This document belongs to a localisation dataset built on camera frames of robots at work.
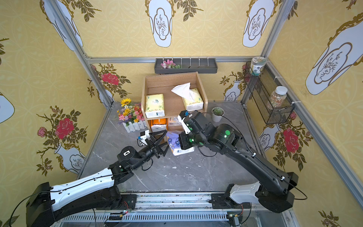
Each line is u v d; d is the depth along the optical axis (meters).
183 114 0.55
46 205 0.41
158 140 0.59
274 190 0.37
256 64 0.85
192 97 0.71
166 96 0.75
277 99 0.65
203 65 0.92
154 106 0.69
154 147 0.59
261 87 0.98
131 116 0.92
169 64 0.88
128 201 0.73
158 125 0.78
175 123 0.82
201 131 0.43
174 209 0.72
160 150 0.66
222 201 0.73
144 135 0.67
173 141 0.64
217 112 1.03
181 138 0.52
